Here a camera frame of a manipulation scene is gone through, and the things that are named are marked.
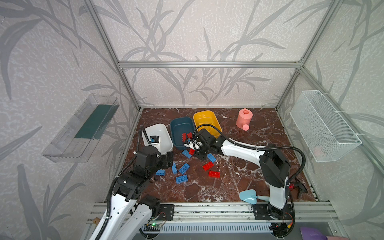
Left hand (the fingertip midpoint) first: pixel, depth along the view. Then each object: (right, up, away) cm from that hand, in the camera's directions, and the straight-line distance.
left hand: (169, 148), depth 72 cm
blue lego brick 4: (-8, -17, +14) cm, 23 cm away
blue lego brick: (+6, -8, +22) cm, 24 cm away
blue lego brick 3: (0, -15, +14) cm, 21 cm away
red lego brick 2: (+4, +2, +29) cm, 30 cm away
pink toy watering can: (+45, +14, +29) cm, 56 cm away
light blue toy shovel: (+41, -26, +5) cm, 49 cm away
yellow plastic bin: (+20, +16, +41) cm, 48 cm away
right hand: (+12, -2, +17) cm, 21 cm away
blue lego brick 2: (+22, -9, +19) cm, 31 cm away
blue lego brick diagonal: (+5, -15, +15) cm, 22 cm away
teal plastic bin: (-1, +10, +37) cm, 38 cm away
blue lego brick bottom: (+4, -20, +12) cm, 24 cm away
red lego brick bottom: (+23, -17, +13) cm, 31 cm away
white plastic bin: (-9, -1, +29) cm, 31 cm away
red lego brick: (+20, -14, +17) cm, 29 cm away
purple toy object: (+66, -38, -5) cm, 76 cm away
